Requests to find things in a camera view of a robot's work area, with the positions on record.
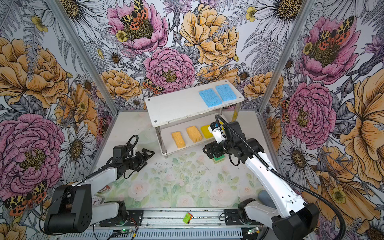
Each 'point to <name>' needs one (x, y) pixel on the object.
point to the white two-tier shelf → (182, 119)
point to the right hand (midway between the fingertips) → (212, 150)
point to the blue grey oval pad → (264, 198)
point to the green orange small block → (188, 217)
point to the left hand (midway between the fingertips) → (151, 161)
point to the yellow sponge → (207, 133)
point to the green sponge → (217, 160)
